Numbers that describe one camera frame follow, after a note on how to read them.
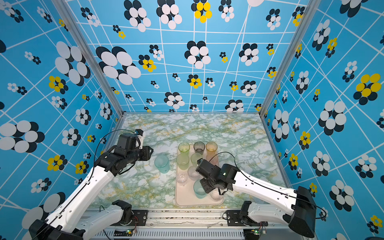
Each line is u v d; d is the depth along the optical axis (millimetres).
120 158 526
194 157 918
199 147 963
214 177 552
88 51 847
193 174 882
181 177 866
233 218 726
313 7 676
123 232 719
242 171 500
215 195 805
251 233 705
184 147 973
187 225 724
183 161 935
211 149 959
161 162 884
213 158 693
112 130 1146
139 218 735
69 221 389
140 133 680
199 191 815
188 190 830
